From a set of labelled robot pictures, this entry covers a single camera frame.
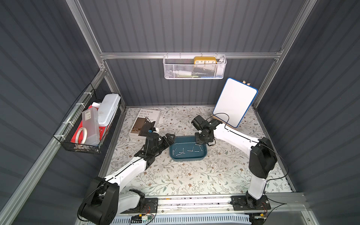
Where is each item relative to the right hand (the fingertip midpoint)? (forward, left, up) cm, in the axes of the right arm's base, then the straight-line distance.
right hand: (202, 139), depth 88 cm
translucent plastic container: (-5, +58, +23) cm, 63 cm away
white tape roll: (-13, +56, +25) cm, 62 cm away
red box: (-7, +52, +19) cm, 56 cm away
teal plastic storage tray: (-2, +11, -9) cm, 14 cm away
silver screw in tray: (-5, +14, -9) cm, 18 cm away
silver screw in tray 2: (-4, +19, -9) cm, 21 cm away
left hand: (-2, +19, +4) cm, 19 cm away
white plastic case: (+5, +53, +24) cm, 58 cm away
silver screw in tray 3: (-3, +9, -10) cm, 13 cm away
